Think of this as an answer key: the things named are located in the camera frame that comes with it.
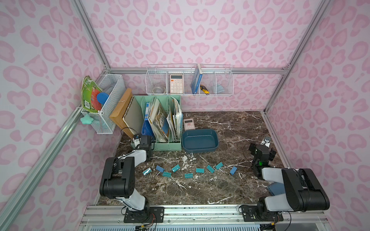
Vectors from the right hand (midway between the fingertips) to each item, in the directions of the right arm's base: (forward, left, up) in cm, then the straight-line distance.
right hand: (263, 142), depth 90 cm
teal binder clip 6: (-14, +33, -7) cm, 36 cm away
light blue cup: (+34, +25, +15) cm, 45 cm away
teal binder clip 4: (-17, +46, -11) cm, 51 cm away
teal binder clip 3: (-14, +54, -7) cm, 56 cm away
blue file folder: (+5, +73, +7) cm, 73 cm away
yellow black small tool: (+28, +36, +20) cm, 50 cm away
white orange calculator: (+30, +54, +23) cm, 66 cm away
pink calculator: (+20, +47, -7) cm, 52 cm away
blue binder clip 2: (-15, +19, -7) cm, 25 cm away
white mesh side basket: (-3, +87, +25) cm, 91 cm away
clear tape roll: (+28, +66, +19) cm, 74 cm away
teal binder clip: (-17, +71, -6) cm, 73 cm away
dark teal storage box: (+7, +39, -9) cm, 41 cm away
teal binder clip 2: (-18, +59, -8) cm, 62 cm away
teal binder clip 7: (-12, +27, -9) cm, 31 cm away
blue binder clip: (-15, +64, -7) cm, 66 cm away
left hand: (-3, +80, -4) cm, 80 cm away
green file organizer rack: (+18, +60, +18) cm, 66 cm away
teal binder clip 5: (-14, +40, -9) cm, 43 cm away
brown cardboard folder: (+1, +82, +25) cm, 85 cm away
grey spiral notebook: (+5, +77, +18) cm, 79 cm away
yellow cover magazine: (+7, +64, +12) cm, 66 cm away
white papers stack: (+7, +54, +13) cm, 56 cm away
